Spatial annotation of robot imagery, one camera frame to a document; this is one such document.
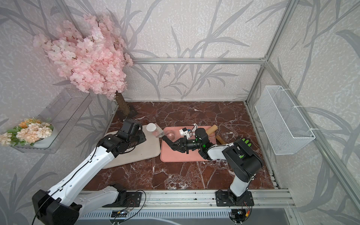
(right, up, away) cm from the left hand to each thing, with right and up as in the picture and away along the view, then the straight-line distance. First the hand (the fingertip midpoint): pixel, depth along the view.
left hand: (144, 135), depth 78 cm
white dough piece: (+1, +4, +10) cm, 11 cm away
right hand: (+15, -6, -1) cm, 16 cm away
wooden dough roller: (+43, +2, +21) cm, 47 cm away
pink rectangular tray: (+14, -11, 0) cm, 17 cm away
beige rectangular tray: (-1, -10, +13) cm, 16 cm away
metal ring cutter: (+12, -3, +21) cm, 24 cm away
